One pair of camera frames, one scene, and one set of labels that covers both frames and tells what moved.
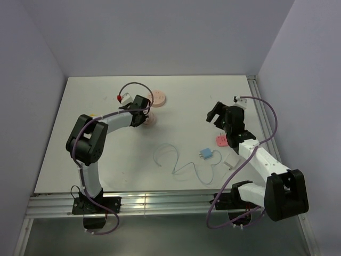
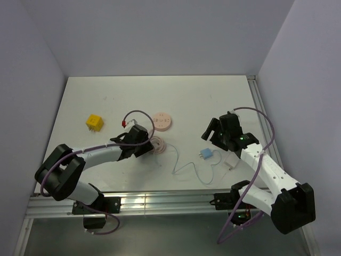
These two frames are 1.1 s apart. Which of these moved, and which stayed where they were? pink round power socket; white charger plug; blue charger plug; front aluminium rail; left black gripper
Moved: left black gripper; pink round power socket
Stayed: blue charger plug; white charger plug; front aluminium rail
